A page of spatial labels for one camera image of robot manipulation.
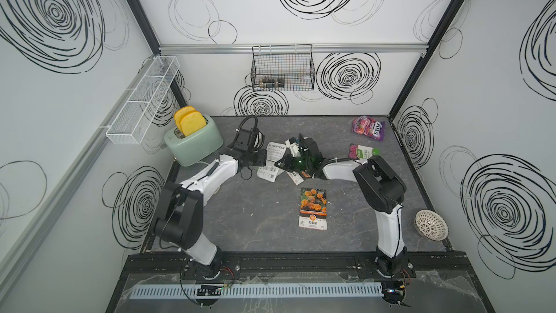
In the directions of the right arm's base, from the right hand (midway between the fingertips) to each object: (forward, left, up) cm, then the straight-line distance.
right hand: (277, 162), depth 93 cm
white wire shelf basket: (-3, +49, +26) cm, 55 cm away
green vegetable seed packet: (-3, +3, -3) cm, 5 cm away
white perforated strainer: (-22, -60, -8) cm, 65 cm away
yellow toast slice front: (+11, +37, +12) cm, 41 cm away
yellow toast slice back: (+14, +42, +15) cm, 47 cm away
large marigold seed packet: (-18, -15, -8) cm, 25 cm away
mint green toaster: (+3, +36, +5) cm, 36 cm away
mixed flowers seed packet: (+4, -7, +6) cm, 10 cm away
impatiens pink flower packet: (+12, -38, -8) cm, 41 cm away
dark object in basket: (+23, +3, +25) cm, 34 cm away
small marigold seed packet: (-3, -8, -7) cm, 11 cm away
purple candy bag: (+27, -47, -6) cm, 54 cm away
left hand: (+1, +7, +3) cm, 8 cm away
